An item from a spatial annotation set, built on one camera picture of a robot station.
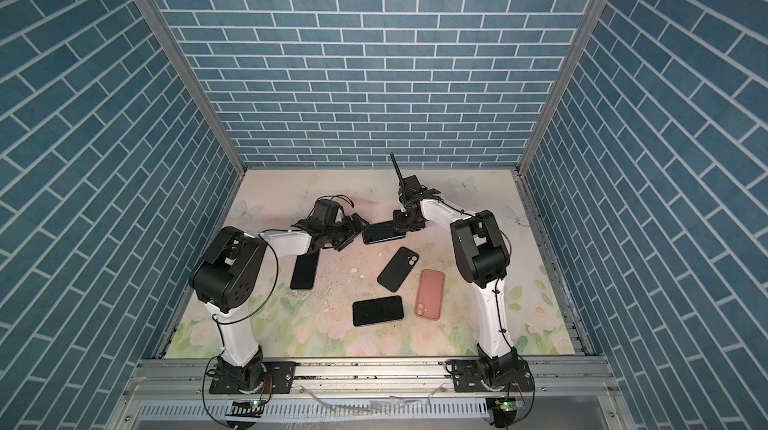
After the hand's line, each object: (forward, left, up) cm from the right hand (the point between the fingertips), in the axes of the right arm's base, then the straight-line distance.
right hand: (397, 224), depth 102 cm
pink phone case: (-24, -12, -3) cm, 27 cm away
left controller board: (-54, +31, -4) cm, 63 cm away
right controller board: (-50, -30, -4) cm, 58 cm away
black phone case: (-15, -2, -3) cm, 16 cm away
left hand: (-5, +10, +3) cm, 12 cm away
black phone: (-29, +3, -2) cm, 29 cm away
